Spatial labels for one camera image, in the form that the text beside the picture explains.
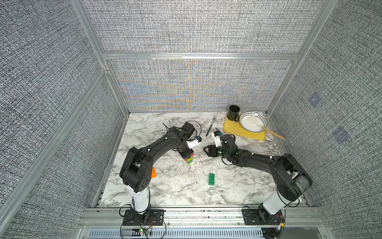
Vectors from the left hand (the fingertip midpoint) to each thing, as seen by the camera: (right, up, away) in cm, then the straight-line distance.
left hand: (189, 153), depth 87 cm
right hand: (+10, +5, +3) cm, 12 cm away
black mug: (+33, +26, +23) cm, 47 cm away
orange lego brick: (-21, -12, 0) cm, 24 cm away
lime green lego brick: (0, -4, +1) cm, 4 cm away
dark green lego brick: (+13, -14, -3) cm, 19 cm away
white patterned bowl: (+47, +19, +24) cm, 56 cm away
